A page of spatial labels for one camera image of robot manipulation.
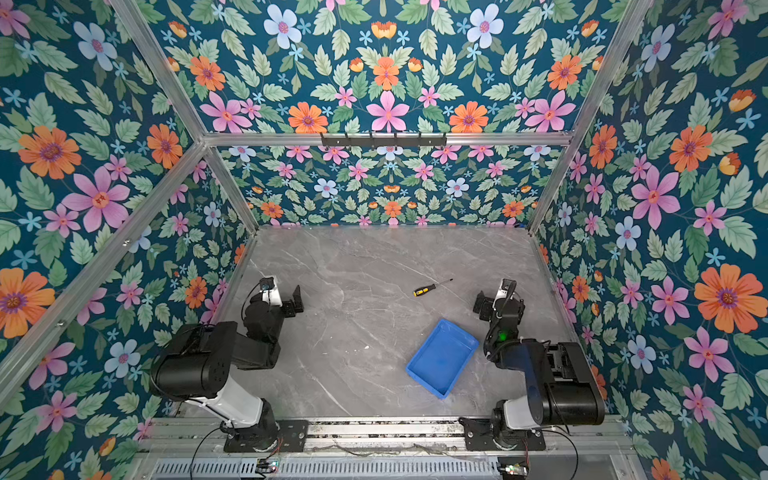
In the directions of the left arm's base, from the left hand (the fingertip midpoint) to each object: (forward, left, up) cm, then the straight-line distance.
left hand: (283, 280), depth 90 cm
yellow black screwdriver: (0, -46, -10) cm, 47 cm away
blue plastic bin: (-24, -47, -11) cm, 54 cm away
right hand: (-7, -67, -4) cm, 67 cm away
